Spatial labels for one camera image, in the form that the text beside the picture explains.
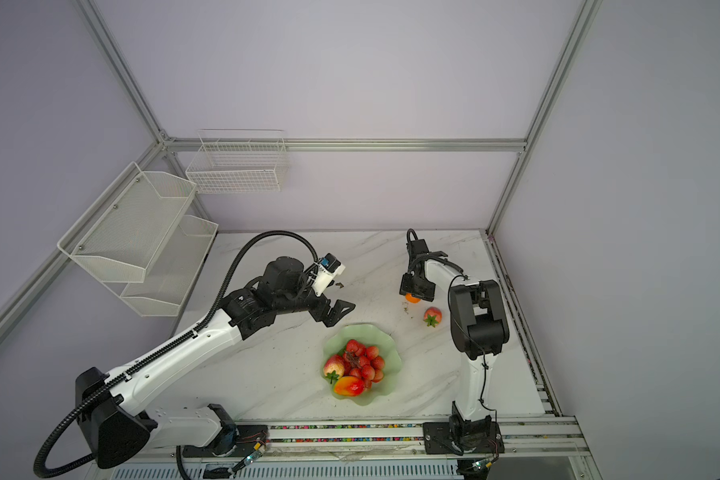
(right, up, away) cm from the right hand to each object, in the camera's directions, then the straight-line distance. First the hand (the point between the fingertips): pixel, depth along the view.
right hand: (411, 291), depth 99 cm
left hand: (-22, +2, -26) cm, 34 cm away
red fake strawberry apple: (+6, -7, -6) cm, 11 cm away
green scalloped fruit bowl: (-13, -13, -11) cm, 21 cm away
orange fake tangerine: (0, -2, -2) cm, 3 cm away
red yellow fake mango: (-19, -21, -25) cm, 38 cm away
